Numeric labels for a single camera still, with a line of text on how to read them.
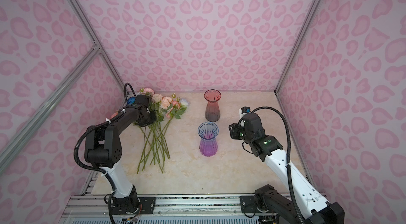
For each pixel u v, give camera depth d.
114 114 1.02
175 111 1.07
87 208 0.74
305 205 0.39
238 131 0.68
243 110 0.68
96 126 0.50
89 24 0.84
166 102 1.03
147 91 1.07
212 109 0.95
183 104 1.10
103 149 0.50
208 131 0.81
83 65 0.80
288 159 0.47
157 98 1.02
